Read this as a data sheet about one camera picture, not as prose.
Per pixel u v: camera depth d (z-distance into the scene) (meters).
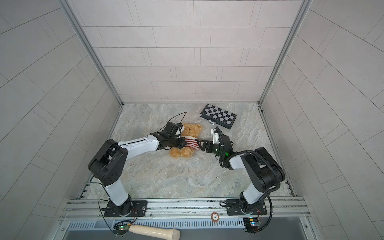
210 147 0.79
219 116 1.05
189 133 0.90
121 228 0.65
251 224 0.68
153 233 0.64
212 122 1.05
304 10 0.72
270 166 0.43
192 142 0.87
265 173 0.45
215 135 0.82
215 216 0.69
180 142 0.80
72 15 0.74
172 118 0.73
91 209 0.72
